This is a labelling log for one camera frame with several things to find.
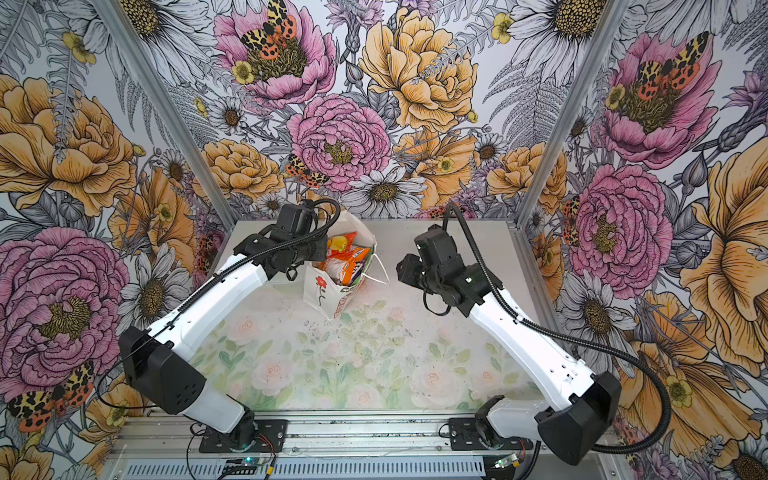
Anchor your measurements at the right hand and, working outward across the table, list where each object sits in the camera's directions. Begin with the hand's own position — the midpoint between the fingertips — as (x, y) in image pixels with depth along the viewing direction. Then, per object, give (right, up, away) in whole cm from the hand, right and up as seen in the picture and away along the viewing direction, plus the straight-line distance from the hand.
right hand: (404, 280), depth 74 cm
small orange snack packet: (-18, +8, +11) cm, 23 cm away
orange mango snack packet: (-15, +2, +7) cm, 17 cm away
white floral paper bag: (-22, -4, +8) cm, 24 cm away
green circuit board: (-38, -43, -3) cm, 58 cm away
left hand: (-23, +7, +8) cm, 25 cm away
